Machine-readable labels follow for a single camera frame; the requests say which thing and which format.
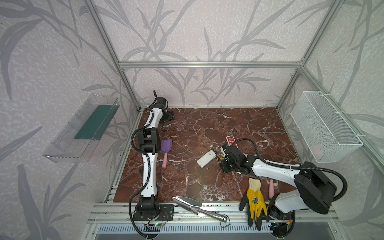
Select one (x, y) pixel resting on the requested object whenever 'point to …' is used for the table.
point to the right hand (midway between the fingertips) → (220, 160)
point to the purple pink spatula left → (166, 146)
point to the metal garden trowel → (194, 206)
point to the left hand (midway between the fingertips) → (170, 113)
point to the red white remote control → (231, 140)
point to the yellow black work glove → (255, 203)
